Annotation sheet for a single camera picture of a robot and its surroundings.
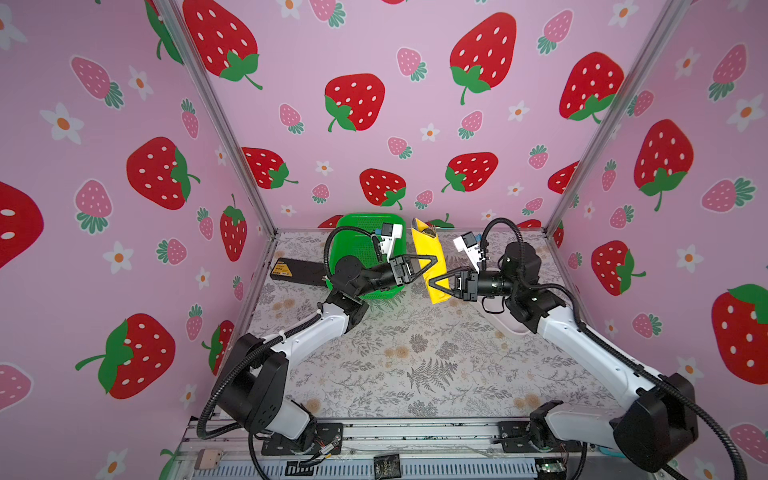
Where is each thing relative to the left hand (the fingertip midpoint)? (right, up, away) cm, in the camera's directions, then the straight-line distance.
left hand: (436, 265), depth 64 cm
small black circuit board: (-11, -48, +5) cm, 49 cm away
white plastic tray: (+14, -10, +2) cm, 17 cm away
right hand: (-1, -5, +2) cm, 5 cm away
